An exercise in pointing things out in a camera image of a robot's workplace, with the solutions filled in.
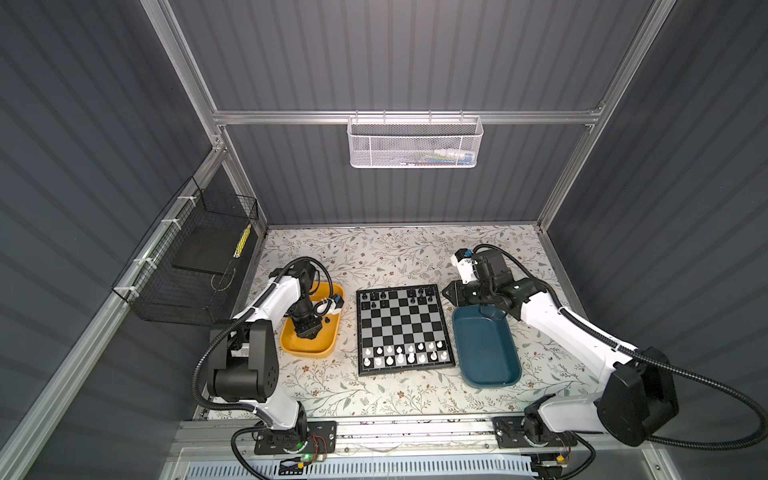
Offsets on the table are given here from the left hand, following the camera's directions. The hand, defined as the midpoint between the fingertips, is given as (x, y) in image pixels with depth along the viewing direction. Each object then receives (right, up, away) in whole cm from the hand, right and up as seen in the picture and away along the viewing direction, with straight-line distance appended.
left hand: (303, 327), depth 87 cm
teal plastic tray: (+55, -8, +2) cm, 56 cm away
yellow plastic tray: (+5, -6, +2) cm, 8 cm away
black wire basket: (-24, +18, -15) cm, 34 cm away
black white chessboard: (+30, -1, +4) cm, 30 cm away
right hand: (+42, +11, -4) cm, 44 cm away
